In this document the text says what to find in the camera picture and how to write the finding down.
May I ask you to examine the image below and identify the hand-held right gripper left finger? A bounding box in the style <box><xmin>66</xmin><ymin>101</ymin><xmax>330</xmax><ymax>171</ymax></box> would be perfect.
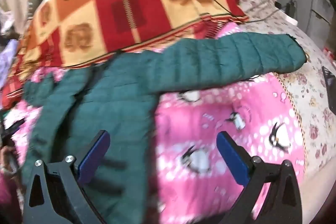
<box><xmin>23</xmin><ymin>130</ymin><xmax>111</xmax><ymax>224</ymax></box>

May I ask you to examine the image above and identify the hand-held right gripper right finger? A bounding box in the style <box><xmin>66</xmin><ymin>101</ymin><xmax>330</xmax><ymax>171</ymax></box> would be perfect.
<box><xmin>216</xmin><ymin>131</ymin><xmax>302</xmax><ymax>224</ymax></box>

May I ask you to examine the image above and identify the green puffer jacket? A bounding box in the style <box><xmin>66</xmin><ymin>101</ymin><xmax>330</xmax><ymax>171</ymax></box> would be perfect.
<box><xmin>21</xmin><ymin>32</ymin><xmax>307</xmax><ymax>224</ymax></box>

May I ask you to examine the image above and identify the pink penguin print blanket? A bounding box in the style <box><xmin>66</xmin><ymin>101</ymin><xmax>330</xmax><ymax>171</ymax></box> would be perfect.
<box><xmin>0</xmin><ymin>22</ymin><xmax>305</xmax><ymax>224</ymax></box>

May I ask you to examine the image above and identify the floral bedsheet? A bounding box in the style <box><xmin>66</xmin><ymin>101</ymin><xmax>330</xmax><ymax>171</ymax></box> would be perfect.
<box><xmin>226</xmin><ymin>0</ymin><xmax>336</xmax><ymax>188</ymax></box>

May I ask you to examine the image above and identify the black slatted object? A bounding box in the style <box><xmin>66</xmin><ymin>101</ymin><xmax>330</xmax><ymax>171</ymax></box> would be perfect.
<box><xmin>322</xmin><ymin>65</ymin><xmax>336</xmax><ymax>114</ymax></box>

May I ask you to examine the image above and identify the purple cloth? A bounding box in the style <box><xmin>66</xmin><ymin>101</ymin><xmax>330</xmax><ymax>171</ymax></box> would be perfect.
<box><xmin>0</xmin><ymin>39</ymin><xmax>19</xmax><ymax>88</ymax></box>

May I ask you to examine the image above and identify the red yellow checked blanket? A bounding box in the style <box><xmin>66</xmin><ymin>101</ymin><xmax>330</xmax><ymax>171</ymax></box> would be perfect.
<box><xmin>5</xmin><ymin>0</ymin><xmax>250</xmax><ymax>109</ymax></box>

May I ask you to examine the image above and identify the black charger plug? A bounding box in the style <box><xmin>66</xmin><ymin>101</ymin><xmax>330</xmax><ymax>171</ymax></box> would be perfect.
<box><xmin>285</xmin><ymin>0</ymin><xmax>298</xmax><ymax>17</ymax></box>

